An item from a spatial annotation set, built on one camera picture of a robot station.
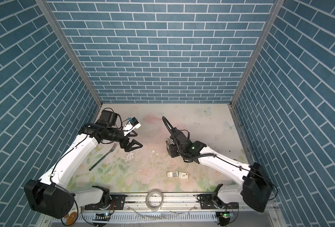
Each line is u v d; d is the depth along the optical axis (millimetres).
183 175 824
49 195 373
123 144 645
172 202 754
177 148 596
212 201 667
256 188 408
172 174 838
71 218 693
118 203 739
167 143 931
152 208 693
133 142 647
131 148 650
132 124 648
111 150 935
